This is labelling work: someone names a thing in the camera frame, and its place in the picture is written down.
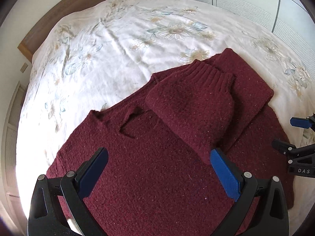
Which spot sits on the white floral bed duvet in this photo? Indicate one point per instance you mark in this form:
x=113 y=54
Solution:
x=96 y=58

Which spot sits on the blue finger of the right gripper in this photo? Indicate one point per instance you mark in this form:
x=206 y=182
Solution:
x=291 y=150
x=305 y=123

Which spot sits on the wall switch plate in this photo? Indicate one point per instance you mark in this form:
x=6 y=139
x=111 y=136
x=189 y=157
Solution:
x=24 y=67

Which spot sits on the dark red knitted sweater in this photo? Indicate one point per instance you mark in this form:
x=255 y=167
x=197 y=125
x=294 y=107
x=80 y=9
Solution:
x=158 y=180

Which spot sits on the white louvered wardrobe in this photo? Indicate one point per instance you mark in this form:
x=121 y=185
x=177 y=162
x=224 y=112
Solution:
x=287 y=19

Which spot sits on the wooden bed headboard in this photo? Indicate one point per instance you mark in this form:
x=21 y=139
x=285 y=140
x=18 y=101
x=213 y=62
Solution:
x=39 y=32

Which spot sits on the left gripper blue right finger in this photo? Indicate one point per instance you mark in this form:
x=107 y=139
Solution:
x=271 y=214

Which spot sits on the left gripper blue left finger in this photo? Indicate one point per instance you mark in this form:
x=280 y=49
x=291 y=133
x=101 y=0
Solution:
x=46 y=216

